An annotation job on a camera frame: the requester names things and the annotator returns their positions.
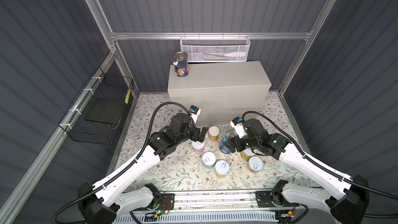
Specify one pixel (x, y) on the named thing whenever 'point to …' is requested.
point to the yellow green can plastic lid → (246, 154)
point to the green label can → (209, 159)
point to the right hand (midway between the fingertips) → (232, 141)
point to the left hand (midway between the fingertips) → (199, 124)
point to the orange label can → (255, 164)
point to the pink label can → (198, 147)
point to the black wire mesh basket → (96, 116)
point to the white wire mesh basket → (215, 48)
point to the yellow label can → (222, 168)
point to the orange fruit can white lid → (213, 132)
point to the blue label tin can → (223, 146)
